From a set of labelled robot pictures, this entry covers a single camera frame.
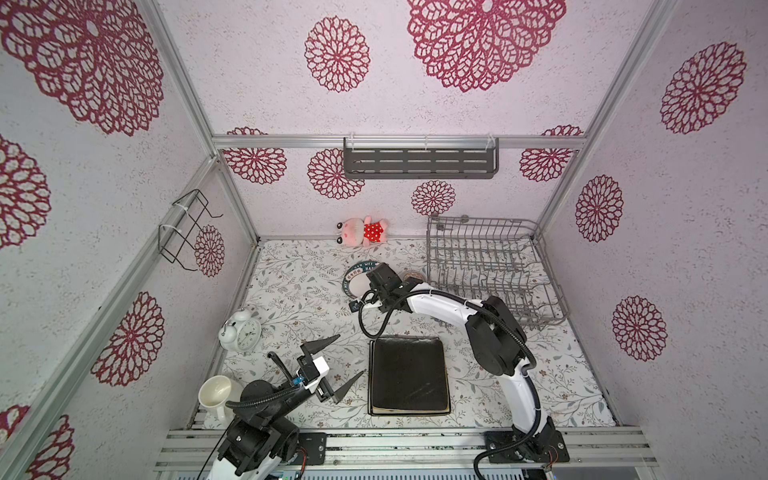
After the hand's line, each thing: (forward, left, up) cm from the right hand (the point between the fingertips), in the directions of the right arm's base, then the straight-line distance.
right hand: (380, 279), depth 97 cm
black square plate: (-38, -17, -5) cm, 42 cm away
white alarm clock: (-21, +38, +1) cm, 43 cm away
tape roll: (+9, -12, -9) cm, 17 cm away
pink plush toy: (+25, +11, -2) cm, 27 cm away
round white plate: (+4, +9, -6) cm, 11 cm away
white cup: (-36, +42, -3) cm, 55 cm away
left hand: (-32, +5, +13) cm, 35 cm away
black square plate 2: (-29, -9, -5) cm, 31 cm away
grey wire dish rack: (+18, -38, -9) cm, 43 cm away
